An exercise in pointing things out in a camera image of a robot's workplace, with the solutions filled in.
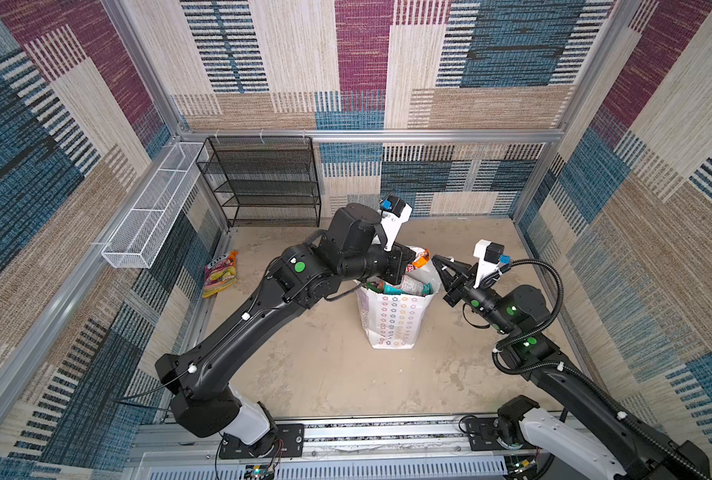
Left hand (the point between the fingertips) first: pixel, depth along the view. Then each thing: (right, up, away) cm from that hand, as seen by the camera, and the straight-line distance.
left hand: (418, 251), depth 59 cm
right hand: (+4, -3, +8) cm, 9 cm away
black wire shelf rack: (-46, +25, +50) cm, 73 cm away
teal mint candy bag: (+2, -9, +22) cm, 24 cm away
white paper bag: (-3, -18, +19) cm, 26 cm away
